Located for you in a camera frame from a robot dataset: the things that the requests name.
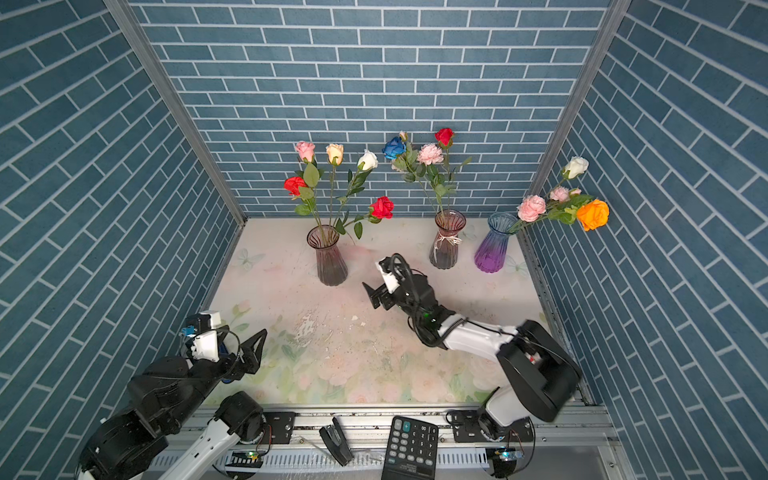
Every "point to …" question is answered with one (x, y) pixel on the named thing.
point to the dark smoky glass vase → (330, 264)
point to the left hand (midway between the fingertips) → (251, 330)
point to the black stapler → (337, 441)
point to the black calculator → (411, 451)
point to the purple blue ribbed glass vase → (491, 254)
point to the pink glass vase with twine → (445, 246)
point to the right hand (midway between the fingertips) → (376, 270)
